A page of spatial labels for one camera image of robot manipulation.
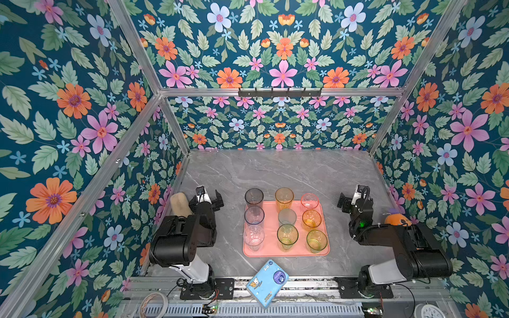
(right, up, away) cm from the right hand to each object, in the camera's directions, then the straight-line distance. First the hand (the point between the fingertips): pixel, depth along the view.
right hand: (353, 194), depth 92 cm
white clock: (+14, -36, -26) cm, 46 cm away
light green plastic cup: (-19, -19, -8) cm, 28 cm away
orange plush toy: (+15, -9, -9) cm, 20 cm away
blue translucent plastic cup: (-46, -8, -8) cm, 48 cm away
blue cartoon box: (-40, -29, -22) cm, 54 cm away
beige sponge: (-82, -5, +1) cm, 82 cm away
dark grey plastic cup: (-47, 0, -4) cm, 47 cm away
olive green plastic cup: (-33, -15, -14) cm, 38 cm away
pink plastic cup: (-20, -3, +1) cm, 21 cm away
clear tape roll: (-77, -36, -22) cm, 88 cm away
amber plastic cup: (-20, -11, -3) cm, 23 cm away
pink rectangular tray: (-39, -22, -9) cm, 46 cm away
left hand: (-69, +3, -2) cm, 69 cm away
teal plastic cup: (-32, -9, -5) cm, 33 cm away
